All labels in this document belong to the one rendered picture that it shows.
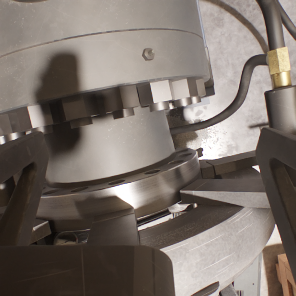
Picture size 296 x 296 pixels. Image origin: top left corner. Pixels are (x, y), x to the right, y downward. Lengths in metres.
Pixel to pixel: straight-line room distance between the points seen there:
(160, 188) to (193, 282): 0.19
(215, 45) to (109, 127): 0.93
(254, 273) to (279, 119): 0.86
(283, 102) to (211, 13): 0.92
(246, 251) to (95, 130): 0.36
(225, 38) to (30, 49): 1.08
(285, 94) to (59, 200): 0.48
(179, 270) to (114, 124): 0.31
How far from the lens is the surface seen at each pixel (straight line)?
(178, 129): 0.84
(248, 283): 1.35
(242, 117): 1.41
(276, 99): 0.59
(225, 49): 1.41
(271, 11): 0.63
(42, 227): 0.59
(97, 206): 0.53
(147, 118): 0.60
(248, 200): 0.51
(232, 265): 0.48
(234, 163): 0.76
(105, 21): 0.47
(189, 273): 0.43
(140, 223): 0.83
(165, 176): 0.55
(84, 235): 0.76
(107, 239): 0.42
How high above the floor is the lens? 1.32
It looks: 83 degrees down
